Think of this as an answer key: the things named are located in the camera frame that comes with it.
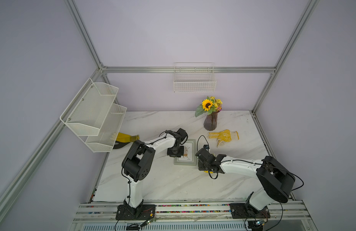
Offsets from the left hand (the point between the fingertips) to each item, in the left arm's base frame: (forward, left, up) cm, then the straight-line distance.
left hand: (177, 158), depth 93 cm
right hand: (-4, -17, -1) cm, 18 cm away
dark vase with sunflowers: (+23, -22, +25) cm, 40 cm away
